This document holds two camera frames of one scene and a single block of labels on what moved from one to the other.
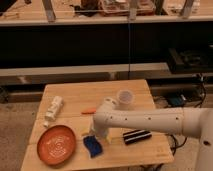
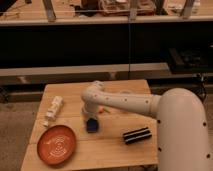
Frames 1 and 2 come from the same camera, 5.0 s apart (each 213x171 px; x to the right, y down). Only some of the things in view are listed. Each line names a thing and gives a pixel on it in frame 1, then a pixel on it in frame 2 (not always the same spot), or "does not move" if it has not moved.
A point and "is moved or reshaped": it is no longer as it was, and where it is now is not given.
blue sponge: (93, 146) is moved or reshaped
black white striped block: (135, 136) does not move
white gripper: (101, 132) -> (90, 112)
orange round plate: (56, 145) does not move
